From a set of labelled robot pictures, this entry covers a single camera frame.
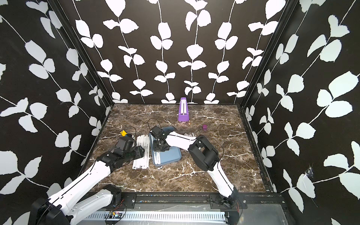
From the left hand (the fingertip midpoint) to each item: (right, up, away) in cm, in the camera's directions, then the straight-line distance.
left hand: (142, 149), depth 83 cm
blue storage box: (+10, -7, +6) cm, 14 cm away
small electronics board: (-10, -31, -13) cm, 35 cm away
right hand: (+6, -1, +9) cm, 11 cm away
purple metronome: (+25, +21, +24) cm, 41 cm away
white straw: (+8, -7, +7) cm, 12 cm away
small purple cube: (+41, +12, +21) cm, 48 cm away
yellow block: (-19, +8, +17) cm, 27 cm away
